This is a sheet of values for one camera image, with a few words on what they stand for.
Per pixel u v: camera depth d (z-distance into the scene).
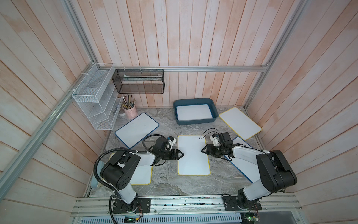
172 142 0.86
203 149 0.90
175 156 0.81
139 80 1.04
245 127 1.08
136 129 1.07
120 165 0.50
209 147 0.83
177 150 0.83
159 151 0.74
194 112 1.19
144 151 0.62
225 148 0.73
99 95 0.69
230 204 0.73
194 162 0.88
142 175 0.83
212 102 1.18
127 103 1.02
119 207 0.72
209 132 0.91
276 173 0.45
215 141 0.88
